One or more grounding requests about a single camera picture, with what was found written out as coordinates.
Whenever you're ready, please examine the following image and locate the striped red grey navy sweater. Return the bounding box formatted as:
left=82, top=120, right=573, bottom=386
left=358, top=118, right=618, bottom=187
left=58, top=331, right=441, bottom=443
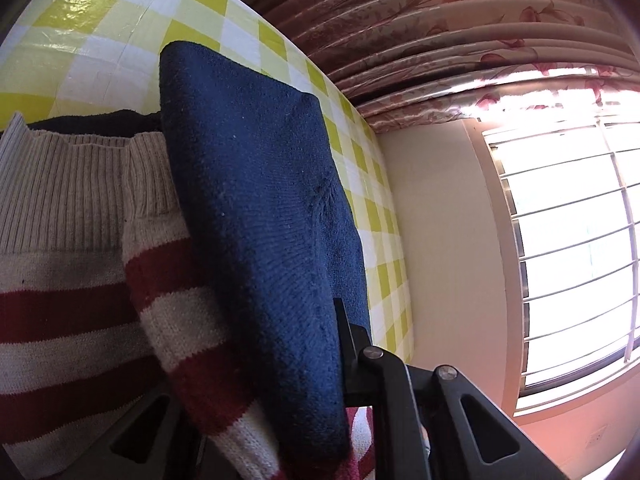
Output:
left=1, top=41, right=375, bottom=479

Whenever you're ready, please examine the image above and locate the yellow checked bed cover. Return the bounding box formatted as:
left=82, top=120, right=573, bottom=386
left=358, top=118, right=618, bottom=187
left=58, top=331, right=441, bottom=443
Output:
left=1, top=0, right=413, bottom=359

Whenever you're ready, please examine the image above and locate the pink floral curtain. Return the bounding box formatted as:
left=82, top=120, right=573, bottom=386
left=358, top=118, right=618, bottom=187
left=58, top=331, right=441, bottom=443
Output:
left=254, top=0, right=639, bottom=132

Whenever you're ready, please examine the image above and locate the window with white bars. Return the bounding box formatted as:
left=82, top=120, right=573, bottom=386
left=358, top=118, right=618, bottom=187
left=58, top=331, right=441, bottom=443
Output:
left=483, top=118, right=639, bottom=415

